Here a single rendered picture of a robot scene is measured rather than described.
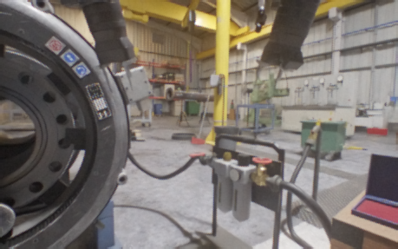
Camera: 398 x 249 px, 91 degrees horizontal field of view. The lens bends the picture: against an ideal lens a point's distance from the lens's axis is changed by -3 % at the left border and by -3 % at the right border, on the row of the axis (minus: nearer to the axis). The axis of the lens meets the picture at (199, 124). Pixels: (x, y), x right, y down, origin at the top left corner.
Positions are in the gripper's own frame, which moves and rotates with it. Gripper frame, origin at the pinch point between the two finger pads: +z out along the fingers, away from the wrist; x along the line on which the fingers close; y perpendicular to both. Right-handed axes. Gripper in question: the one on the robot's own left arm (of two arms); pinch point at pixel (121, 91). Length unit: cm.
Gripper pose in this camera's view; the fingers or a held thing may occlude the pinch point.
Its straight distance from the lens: 49.7
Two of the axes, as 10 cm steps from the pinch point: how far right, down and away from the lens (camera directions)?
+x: -9.8, 0.8, 1.7
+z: 1.5, 8.8, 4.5
